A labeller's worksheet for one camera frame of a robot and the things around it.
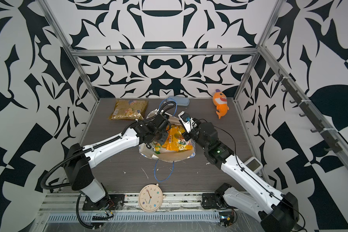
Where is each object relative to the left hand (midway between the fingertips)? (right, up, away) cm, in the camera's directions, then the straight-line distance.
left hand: (162, 131), depth 83 cm
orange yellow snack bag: (+8, -6, +4) cm, 11 cm away
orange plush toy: (+41, +20, +28) cm, 54 cm away
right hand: (+10, +8, -12) cm, 18 cm away
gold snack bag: (-29, +13, +23) cm, 39 cm away
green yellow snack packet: (-3, -10, +1) cm, 10 cm away
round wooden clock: (-5, -32, -9) cm, 34 cm away
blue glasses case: (+12, +21, +42) cm, 48 cm away
